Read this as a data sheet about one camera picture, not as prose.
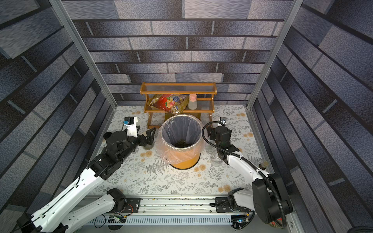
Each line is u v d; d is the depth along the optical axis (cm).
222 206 73
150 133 62
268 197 41
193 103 95
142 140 62
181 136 92
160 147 71
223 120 74
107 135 91
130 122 58
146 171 86
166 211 74
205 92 89
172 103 95
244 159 54
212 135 80
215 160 90
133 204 74
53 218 39
